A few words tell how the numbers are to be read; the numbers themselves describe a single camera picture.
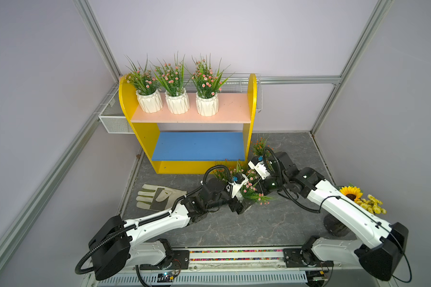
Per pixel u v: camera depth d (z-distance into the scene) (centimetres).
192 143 97
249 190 63
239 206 64
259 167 67
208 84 59
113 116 79
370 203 65
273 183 61
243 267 73
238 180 61
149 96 68
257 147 94
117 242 40
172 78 62
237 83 94
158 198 91
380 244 39
